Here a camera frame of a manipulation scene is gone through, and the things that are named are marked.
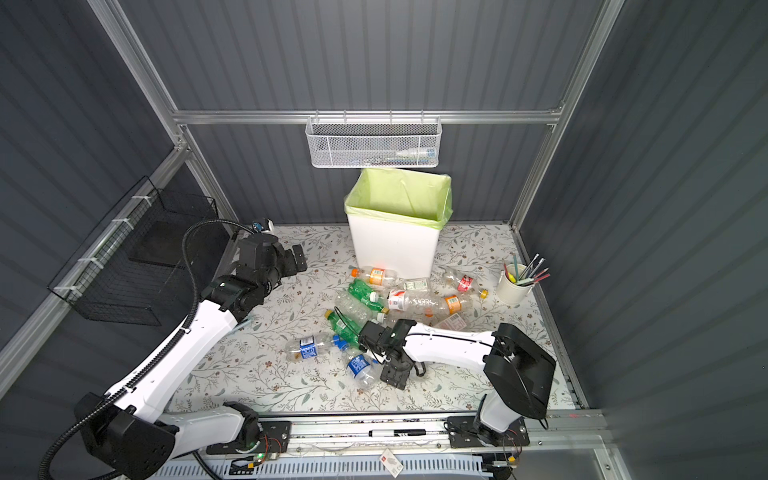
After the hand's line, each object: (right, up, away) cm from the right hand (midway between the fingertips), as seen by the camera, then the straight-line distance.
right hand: (403, 367), depth 83 cm
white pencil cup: (+35, +22, +8) cm, 42 cm away
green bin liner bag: (+4, +51, +18) cm, 54 cm away
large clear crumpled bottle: (-14, +15, +8) cm, 21 cm away
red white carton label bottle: (+5, +18, +5) cm, 19 cm away
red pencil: (+42, +25, +5) cm, 49 cm away
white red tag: (-3, -17, -14) cm, 22 cm away
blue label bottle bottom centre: (-11, 0, -2) cm, 11 cm away
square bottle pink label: (+16, +11, +6) cm, 20 cm away
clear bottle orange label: (+10, +17, +4) cm, 20 cm away
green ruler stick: (+36, +27, +9) cm, 46 cm away
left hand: (-31, +32, -6) cm, 45 cm away
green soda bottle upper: (-13, +19, +16) cm, 28 cm away
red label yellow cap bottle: (+21, +22, +14) cm, 33 cm away
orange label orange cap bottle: (-9, +25, +16) cm, 31 cm away
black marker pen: (-2, -13, -9) cm, 16 cm away
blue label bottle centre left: (-26, +6, +1) cm, 27 cm away
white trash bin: (-7, +35, +7) cm, 36 cm away
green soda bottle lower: (-18, +10, +4) cm, 21 cm away
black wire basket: (-67, +29, -10) cm, 73 cm away
